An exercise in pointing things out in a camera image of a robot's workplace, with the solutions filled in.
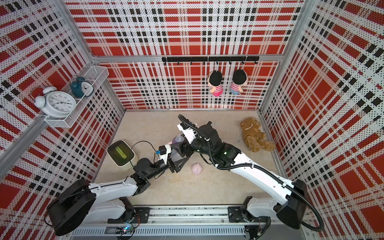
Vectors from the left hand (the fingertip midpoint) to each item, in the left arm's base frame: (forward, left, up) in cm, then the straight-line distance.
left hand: (186, 151), depth 74 cm
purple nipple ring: (-1, +2, +12) cm, 13 cm away
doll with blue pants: (+45, -32, +12) cm, 57 cm away
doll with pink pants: (+46, -16, +10) cm, 50 cm away
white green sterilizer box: (+5, +40, -14) cm, 43 cm away
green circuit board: (-31, +27, -18) cm, 45 cm away
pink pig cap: (-3, -5, -16) cm, 17 cm away
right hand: (0, +2, +10) cm, 10 cm away
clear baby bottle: (-4, +5, +2) cm, 7 cm away
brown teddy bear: (+17, -41, -13) cm, 46 cm away
